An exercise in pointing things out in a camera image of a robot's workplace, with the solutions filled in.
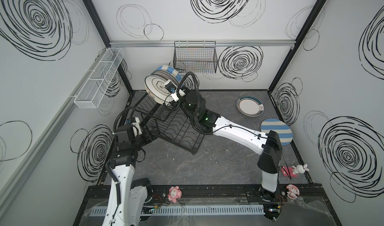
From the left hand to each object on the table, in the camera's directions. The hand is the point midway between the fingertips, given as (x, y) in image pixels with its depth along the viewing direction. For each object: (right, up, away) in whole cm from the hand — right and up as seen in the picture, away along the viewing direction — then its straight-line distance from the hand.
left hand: (152, 130), depth 77 cm
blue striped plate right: (+80, -5, +18) cm, 82 cm away
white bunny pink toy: (+75, -23, +2) cm, 78 cm away
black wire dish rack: (+8, 0, +21) cm, 23 cm away
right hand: (+12, +24, -10) cm, 28 cm away
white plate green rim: (+63, +12, +33) cm, 72 cm away
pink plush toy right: (+70, -29, -5) cm, 76 cm away
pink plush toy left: (+12, -30, -6) cm, 32 cm away
